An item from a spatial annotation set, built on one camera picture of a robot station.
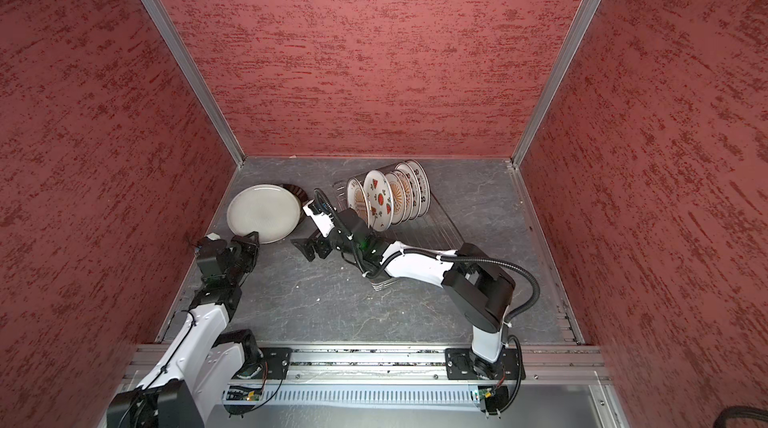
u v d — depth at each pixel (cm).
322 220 69
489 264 48
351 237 60
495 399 71
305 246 68
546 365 76
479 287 47
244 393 72
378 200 95
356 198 94
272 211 92
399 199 92
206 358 51
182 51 88
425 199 94
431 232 100
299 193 108
